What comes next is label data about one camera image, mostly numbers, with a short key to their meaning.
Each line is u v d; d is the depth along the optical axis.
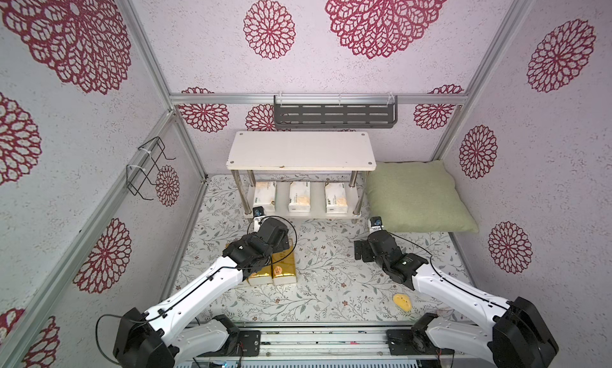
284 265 0.83
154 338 0.39
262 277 0.81
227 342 0.64
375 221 0.74
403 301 0.80
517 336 0.40
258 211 0.68
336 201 0.95
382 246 0.63
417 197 0.96
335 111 0.97
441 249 0.95
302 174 1.22
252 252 0.55
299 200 0.97
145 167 0.78
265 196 0.99
